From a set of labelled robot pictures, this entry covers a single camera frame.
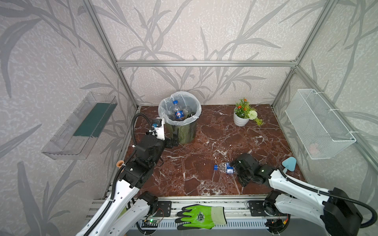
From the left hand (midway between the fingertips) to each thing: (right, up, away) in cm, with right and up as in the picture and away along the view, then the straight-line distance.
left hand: (171, 123), depth 68 cm
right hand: (+31, -25, +17) cm, 43 cm away
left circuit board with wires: (-11, -49, +3) cm, 50 cm away
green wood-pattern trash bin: (+5, -7, +21) cm, 23 cm away
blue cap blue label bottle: (+29, -27, +18) cm, 43 cm away
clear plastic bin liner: (+1, +9, +26) cm, 28 cm away
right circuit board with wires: (+52, -51, +4) cm, 73 cm away
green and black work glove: (+13, -45, +3) cm, 47 cm away
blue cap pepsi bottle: (+1, +5, +23) cm, 24 cm away
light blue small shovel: (+69, -25, +21) cm, 76 cm away
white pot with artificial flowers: (+43, +7, +31) cm, 54 cm away
